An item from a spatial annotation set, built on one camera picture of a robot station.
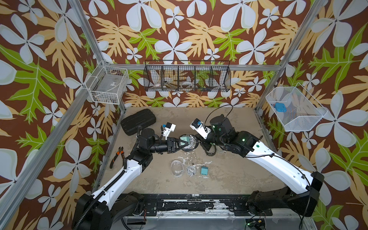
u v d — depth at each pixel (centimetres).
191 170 88
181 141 66
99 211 38
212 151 93
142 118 106
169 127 67
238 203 75
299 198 41
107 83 86
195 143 68
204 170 86
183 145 66
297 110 81
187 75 96
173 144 62
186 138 67
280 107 86
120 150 96
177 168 89
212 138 58
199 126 58
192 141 68
